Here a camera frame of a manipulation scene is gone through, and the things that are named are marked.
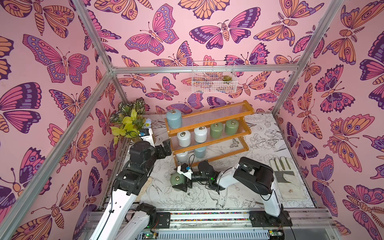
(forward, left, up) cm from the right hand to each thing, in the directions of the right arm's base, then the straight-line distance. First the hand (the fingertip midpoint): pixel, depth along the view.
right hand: (175, 175), depth 81 cm
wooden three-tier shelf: (+35, -38, +14) cm, 54 cm away
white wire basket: (+55, -22, +26) cm, 64 cm away
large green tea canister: (-3, -1, +2) cm, 3 cm away
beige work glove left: (-10, +20, -8) cm, 24 cm away
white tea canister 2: (+18, -14, +14) cm, 26 cm away
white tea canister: (+15, -5, +14) cm, 21 cm away
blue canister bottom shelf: (+16, -14, -3) cm, 21 cm away
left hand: (+9, +4, +20) cm, 23 cm away
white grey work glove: (+2, -64, -7) cm, 65 cm away
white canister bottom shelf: (+11, -4, 0) cm, 11 cm away
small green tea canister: (+21, -23, +13) cm, 34 cm away
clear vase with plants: (+24, +26, +18) cm, 40 cm away
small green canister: (+23, -31, +14) cm, 41 cm away
